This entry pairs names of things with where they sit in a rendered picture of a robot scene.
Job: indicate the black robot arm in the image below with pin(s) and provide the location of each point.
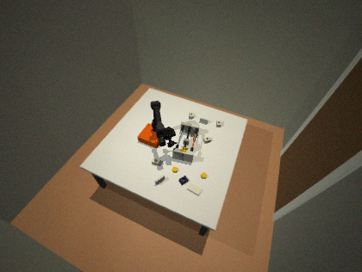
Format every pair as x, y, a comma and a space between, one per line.
158, 126

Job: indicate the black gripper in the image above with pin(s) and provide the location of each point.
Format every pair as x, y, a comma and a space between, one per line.
171, 142

